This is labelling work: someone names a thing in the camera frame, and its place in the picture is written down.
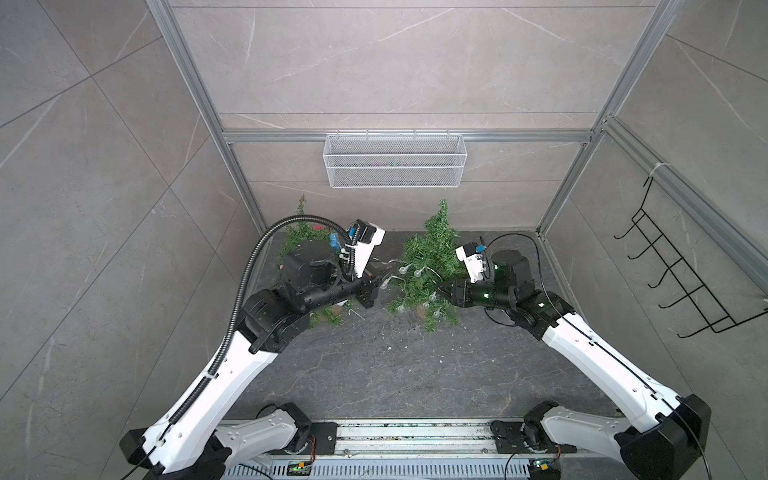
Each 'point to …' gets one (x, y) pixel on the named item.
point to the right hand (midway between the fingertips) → (441, 288)
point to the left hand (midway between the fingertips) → (396, 263)
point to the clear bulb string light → (403, 270)
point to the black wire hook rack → (711, 311)
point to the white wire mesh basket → (396, 161)
